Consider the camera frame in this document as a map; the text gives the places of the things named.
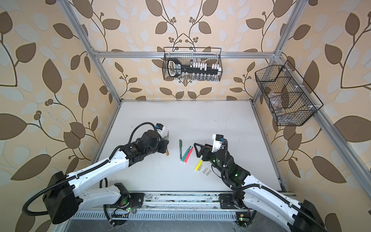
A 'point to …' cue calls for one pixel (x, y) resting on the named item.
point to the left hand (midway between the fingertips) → (166, 140)
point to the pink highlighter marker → (188, 155)
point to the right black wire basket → (292, 101)
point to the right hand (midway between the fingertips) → (199, 145)
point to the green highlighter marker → (185, 154)
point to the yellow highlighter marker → (200, 162)
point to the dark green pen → (180, 145)
